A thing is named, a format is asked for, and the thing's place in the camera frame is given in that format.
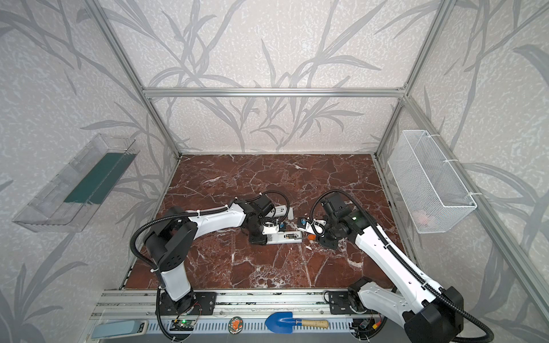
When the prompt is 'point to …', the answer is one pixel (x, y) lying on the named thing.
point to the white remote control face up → (284, 237)
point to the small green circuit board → (182, 324)
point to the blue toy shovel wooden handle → (283, 322)
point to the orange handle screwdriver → (312, 236)
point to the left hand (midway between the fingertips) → (267, 230)
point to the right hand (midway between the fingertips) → (319, 225)
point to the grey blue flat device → (121, 328)
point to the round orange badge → (235, 325)
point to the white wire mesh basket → (435, 196)
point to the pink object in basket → (423, 218)
